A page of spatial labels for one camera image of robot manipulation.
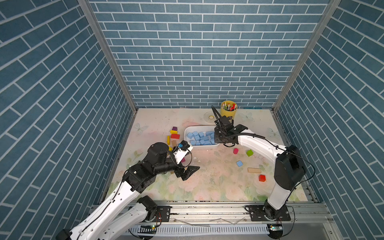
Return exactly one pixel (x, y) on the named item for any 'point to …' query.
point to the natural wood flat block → (254, 170)
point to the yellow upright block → (168, 140)
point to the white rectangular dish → (192, 128)
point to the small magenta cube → (235, 151)
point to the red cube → (262, 178)
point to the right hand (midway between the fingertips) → (217, 138)
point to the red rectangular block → (175, 136)
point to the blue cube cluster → (196, 134)
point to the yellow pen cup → (229, 108)
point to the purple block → (174, 128)
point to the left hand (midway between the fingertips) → (196, 161)
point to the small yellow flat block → (173, 132)
